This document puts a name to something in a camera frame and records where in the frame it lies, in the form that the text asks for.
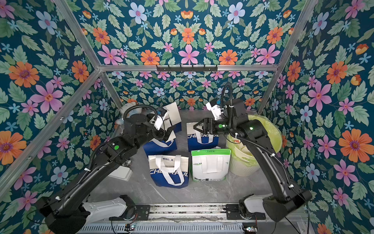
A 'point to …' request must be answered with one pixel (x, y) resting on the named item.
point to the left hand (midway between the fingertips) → (169, 119)
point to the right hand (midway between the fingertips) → (203, 123)
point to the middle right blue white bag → (197, 139)
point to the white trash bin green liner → (242, 157)
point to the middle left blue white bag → (155, 146)
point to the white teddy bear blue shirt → (132, 112)
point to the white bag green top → (211, 165)
